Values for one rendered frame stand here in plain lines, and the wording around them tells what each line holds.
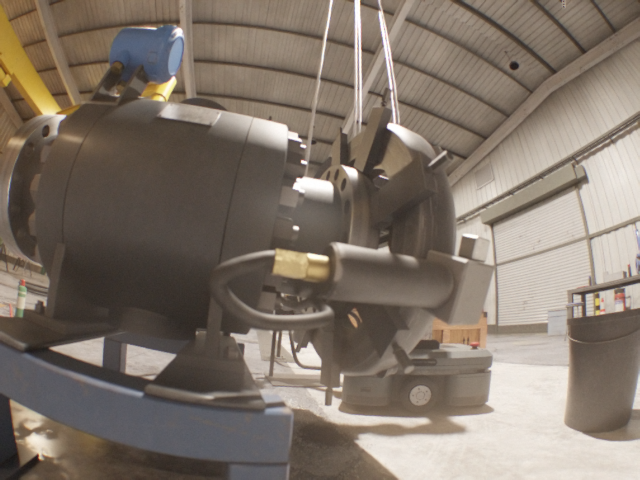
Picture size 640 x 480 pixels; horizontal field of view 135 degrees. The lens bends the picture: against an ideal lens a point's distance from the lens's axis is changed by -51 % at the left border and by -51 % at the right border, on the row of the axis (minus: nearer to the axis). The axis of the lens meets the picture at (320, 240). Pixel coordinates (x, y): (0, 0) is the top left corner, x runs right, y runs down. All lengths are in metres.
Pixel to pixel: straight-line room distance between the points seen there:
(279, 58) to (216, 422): 9.68
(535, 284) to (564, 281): 1.16
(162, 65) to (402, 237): 0.70
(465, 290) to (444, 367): 0.75
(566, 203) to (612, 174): 1.90
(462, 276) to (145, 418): 0.47
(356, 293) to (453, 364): 0.87
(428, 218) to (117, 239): 0.57
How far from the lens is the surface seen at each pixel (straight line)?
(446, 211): 0.55
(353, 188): 0.64
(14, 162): 0.81
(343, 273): 0.32
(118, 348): 1.14
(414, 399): 1.16
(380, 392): 1.15
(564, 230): 9.68
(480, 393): 1.23
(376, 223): 0.59
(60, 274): 0.60
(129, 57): 0.79
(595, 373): 0.98
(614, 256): 8.97
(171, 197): 0.49
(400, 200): 0.53
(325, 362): 0.77
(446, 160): 0.47
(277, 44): 9.53
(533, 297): 10.05
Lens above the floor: 0.37
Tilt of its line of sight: 17 degrees up
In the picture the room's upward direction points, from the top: 5 degrees clockwise
